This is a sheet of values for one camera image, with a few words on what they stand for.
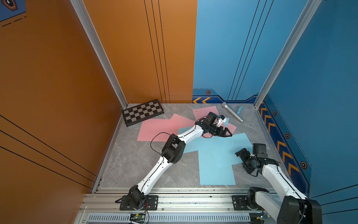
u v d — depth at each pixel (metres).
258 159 0.64
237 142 1.00
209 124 0.84
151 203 0.74
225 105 1.16
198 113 1.16
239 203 0.72
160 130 1.07
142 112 1.12
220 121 0.92
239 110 1.09
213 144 0.97
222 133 0.89
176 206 0.73
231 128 1.06
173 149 0.68
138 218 0.72
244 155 0.79
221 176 1.12
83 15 0.72
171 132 0.69
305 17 0.73
